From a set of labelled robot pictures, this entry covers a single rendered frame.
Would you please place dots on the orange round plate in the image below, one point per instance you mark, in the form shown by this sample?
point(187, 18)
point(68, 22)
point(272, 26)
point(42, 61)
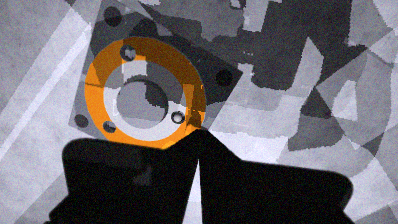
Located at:
point(158, 62)

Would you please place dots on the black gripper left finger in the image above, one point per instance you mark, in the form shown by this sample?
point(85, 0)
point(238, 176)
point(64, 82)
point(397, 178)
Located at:
point(165, 175)

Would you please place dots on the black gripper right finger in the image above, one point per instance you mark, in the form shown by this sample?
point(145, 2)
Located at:
point(227, 183)

